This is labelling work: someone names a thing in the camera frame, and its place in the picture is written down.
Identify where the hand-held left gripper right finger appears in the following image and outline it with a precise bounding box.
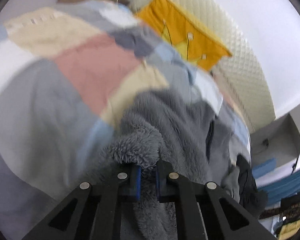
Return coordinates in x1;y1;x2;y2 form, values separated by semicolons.
155;160;278;240

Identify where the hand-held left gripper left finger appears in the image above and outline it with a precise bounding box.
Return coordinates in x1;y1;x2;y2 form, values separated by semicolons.
22;165;142;240

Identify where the grey fleece jacket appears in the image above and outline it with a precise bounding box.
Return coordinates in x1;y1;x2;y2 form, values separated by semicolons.
100;89;252;240

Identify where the black fleece-lined jacket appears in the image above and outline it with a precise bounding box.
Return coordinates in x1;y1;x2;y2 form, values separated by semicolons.
236;154;268;220

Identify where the blue chair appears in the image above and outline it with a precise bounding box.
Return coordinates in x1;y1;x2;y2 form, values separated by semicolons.
251;157;277;180

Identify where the patchwork duvet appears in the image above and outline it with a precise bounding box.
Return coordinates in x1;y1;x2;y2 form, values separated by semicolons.
0;0;252;238

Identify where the blue curtain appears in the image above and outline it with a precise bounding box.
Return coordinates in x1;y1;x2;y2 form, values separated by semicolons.
256;166;300;205

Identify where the brown patterned scarf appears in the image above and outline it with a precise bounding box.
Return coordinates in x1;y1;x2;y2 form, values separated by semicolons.
259;200;300;221

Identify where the yellow cloth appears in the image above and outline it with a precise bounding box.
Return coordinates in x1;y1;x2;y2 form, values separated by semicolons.
277;217;300;240

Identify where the cream quilted headboard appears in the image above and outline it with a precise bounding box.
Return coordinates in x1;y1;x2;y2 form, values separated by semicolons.
130;0;277;133

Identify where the yellow crown pillow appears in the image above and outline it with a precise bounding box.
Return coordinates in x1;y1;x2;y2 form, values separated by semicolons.
135;0;233;72

